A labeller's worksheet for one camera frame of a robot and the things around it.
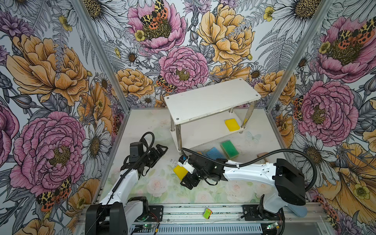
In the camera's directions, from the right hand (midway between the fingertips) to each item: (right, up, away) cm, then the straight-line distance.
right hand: (188, 181), depth 77 cm
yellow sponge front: (+29, +29, +26) cm, 48 cm away
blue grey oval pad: (+57, -14, -2) cm, 59 cm away
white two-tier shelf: (+8, +34, -5) cm, 35 cm away
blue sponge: (+16, +11, +17) cm, 26 cm away
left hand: (-14, +11, +8) cm, 20 cm away
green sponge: (+26, +14, +19) cm, 35 cm away
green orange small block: (+9, -14, -4) cm, 17 cm away
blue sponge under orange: (+8, +11, +17) cm, 22 cm away
